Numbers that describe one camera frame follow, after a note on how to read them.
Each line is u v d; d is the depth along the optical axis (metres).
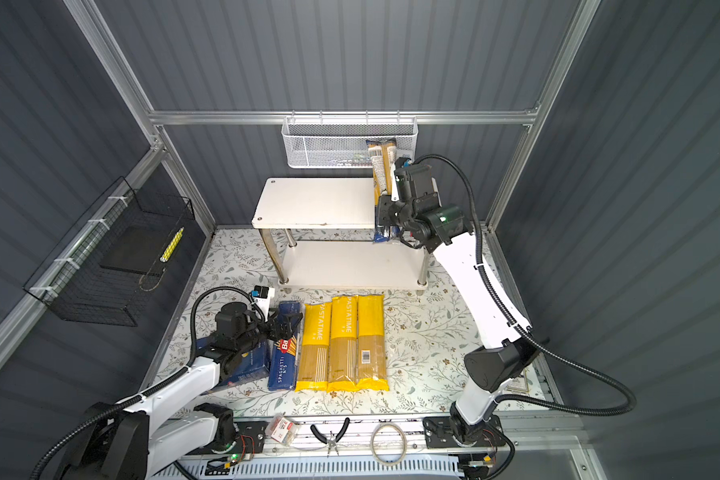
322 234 1.20
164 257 0.74
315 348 0.87
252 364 0.79
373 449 0.71
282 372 0.81
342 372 0.81
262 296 0.75
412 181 0.50
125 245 0.77
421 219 0.50
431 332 0.92
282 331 0.77
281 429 0.73
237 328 0.68
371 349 0.86
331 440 0.74
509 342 0.42
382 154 0.72
